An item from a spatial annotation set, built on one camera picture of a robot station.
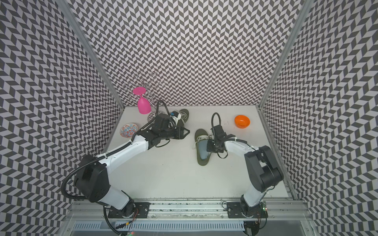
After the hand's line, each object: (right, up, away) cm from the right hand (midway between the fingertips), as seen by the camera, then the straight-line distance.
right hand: (209, 150), depth 92 cm
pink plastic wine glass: (-41, +28, -1) cm, 50 cm away
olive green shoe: (-6, +11, -3) cm, 13 cm away
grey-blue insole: (-4, +3, +1) cm, 5 cm away
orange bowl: (+25, +18, +13) cm, 34 cm away
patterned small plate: (-56, +12, +10) cm, 59 cm away
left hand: (-14, +12, -10) cm, 21 cm away
